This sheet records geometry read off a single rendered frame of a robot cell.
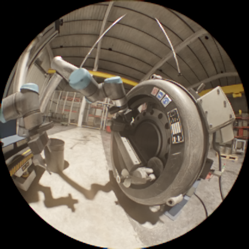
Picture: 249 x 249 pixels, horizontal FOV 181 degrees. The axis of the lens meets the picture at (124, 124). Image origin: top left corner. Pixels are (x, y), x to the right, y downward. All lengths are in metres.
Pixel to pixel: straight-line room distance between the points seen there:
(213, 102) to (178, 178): 0.23
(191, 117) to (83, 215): 0.82
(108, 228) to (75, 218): 0.23
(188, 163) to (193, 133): 0.08
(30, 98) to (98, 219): 0.78
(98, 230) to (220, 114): 0.80
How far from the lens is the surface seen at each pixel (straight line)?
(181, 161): 0.24
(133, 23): 7.83
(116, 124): 0.49
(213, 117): 0.25
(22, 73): 0.58
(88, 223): 0.72
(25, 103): 0.36
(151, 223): 0.78
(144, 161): 0.41
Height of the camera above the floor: 0.68
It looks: 1 degrees up
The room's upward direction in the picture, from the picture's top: 9 degrees clockwise
